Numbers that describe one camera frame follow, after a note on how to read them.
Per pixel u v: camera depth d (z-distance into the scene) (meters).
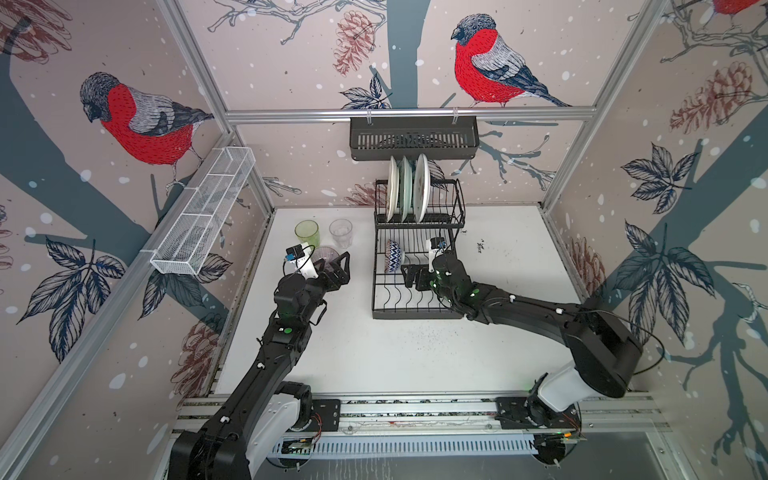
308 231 1.04
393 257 0.93
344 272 0.72
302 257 0.69
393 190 0.78
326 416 0.73
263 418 0.55
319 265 0.80
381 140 1.07
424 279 0.76
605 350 0.44
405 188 0.77
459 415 0.75
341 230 1.10
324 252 1.01
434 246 0.76
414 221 0.87
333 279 0.70
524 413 0.73
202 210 0.79
